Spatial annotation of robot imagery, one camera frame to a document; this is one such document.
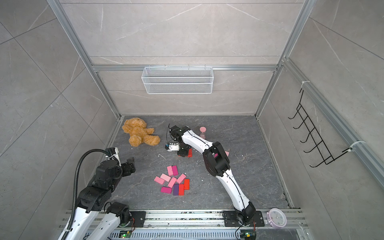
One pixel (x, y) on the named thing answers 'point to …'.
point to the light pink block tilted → (165, 177)
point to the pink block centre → (172, 182)
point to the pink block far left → (159, 180)
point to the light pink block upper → (170, 172)
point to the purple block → (176, 189)
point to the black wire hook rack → (320, 148)
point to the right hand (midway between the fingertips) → (186, 151)
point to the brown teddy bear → (136, 127)
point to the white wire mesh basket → (178, 80)
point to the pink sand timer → (202, 129)
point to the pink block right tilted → (181, 178)
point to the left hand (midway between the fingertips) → (127, 158)
